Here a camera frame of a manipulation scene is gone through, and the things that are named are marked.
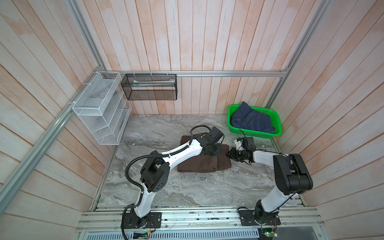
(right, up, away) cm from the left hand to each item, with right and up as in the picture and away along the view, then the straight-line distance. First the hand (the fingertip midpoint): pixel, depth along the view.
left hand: (218, 154), depth 85 cm
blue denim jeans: (+25, +24, +25) cm, 43 cm away
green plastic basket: (+46, +22, +22) cm, 55 cm away
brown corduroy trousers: (-8, -6, +1) cm, 10 cm away
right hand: (+9, -2, +13) cm, 15 cm away
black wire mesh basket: (-44, +45, +19) cm, 66 cm away
